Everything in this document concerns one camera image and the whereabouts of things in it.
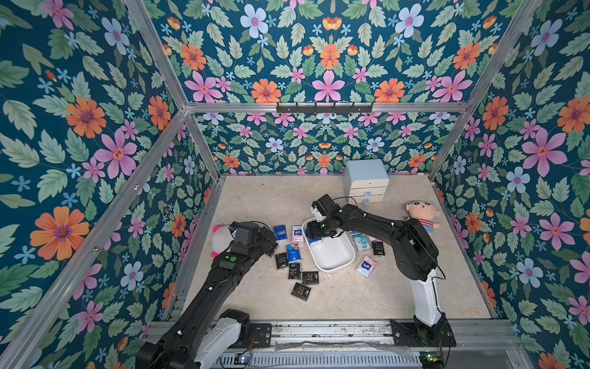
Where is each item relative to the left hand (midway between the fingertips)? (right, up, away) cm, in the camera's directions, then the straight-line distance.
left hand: (271, 238), depth 82 cm
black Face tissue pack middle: (+8, -13, +4) cm, 16 cm away
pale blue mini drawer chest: (+38, +22, +16) cm, 47 cm away
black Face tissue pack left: (+3, -10, +6) cm, 12 cm away
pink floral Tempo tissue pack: (+9, -1, +13) cm, 16 cm away
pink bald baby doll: (+63, +8, +15) cm, 66 cm away
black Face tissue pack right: (+14, -15, +2) cm, 21 cm away
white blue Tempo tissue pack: (+36, -12, +4) cm, 38 cm away
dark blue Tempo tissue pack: (+1, 0, +13) cm, 13 cm away
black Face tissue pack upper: (-2, -7, +8) cm, 11 cm away
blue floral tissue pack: (+7, -8, +8) cm, 14 cm away
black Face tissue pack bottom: (+11, -19, -1) cm, 22 cm away
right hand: (+15, 0, +11) cm, 19 cm away
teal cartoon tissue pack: (+35, -3, +11) cm, 37 cm away
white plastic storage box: (+24, -8, +9) cm, 26 cm away
